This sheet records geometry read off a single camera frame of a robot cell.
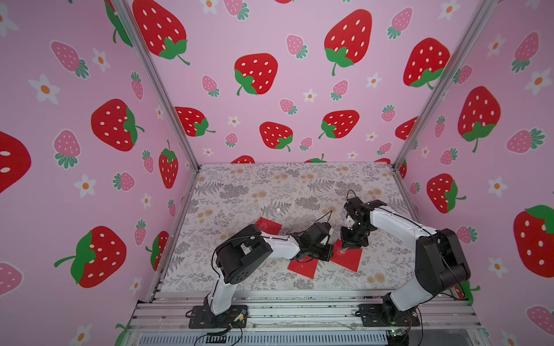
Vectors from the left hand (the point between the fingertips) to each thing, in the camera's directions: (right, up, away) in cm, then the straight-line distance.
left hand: (337, 256), depth 87 cm
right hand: (+7, +4, 0) cm, 8 cm away
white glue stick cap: (-25, +18, +14) cm, 34 cm away
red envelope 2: (-12, -5, -2) cm, 13 cm away
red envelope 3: (+5, -1, +1) cm, 5 cm away
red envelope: (-29, +10, +11) cm, 33 cm away
